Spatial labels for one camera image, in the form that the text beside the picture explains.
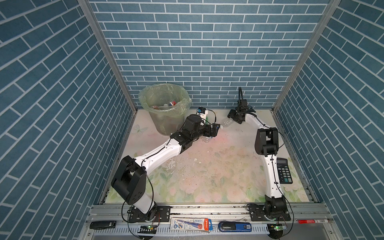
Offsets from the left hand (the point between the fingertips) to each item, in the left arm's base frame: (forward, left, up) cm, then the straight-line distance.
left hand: (214, 124), depth 80 cm
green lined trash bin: (+28, +30, -11) cm, 43 cm away
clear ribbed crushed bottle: (+19, -13, -22) cm, 32 cm away
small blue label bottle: (+4, +3, -21) cm, 21 cm away
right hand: (+26, -17, -20) cm, 37 cm away
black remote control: (-42, +53, -21) cm, 71 cm away
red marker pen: (-43, -46, -21) cm, 66 cm away
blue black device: (-44, -6, -18) cm, 48 cm away
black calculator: (-19, -42, -22) cm, 51 cm away
